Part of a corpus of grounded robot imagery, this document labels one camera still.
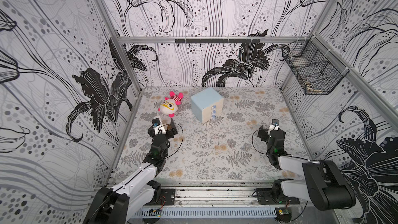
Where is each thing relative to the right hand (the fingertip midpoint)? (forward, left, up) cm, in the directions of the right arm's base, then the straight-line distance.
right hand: (271, 125), depth 90 cm
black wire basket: (+23, -24, +23) cm, 40 cm away
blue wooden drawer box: (+9, +38, +9) cm, 40 cm away
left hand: (-3, +60, +8) cm, 61 cm away
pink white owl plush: (+15, +63, +1) cm, 65 cm away
